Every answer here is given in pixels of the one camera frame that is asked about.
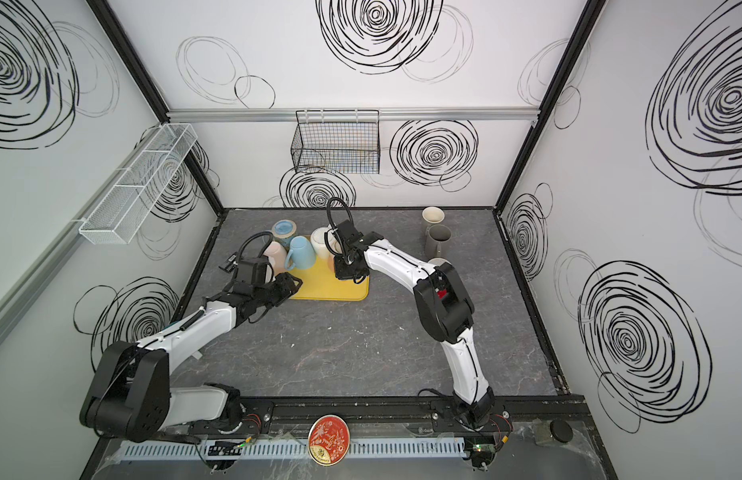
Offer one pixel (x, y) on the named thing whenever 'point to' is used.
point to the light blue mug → (301, 255)
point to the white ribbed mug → (317, 238)
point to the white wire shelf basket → (120, 216)
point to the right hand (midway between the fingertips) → (337, 273)
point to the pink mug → (276, 253)
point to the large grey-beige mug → (437, 241)
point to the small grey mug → (433, 214)
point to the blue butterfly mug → (282, 231)
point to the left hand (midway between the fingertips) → (301, 282)
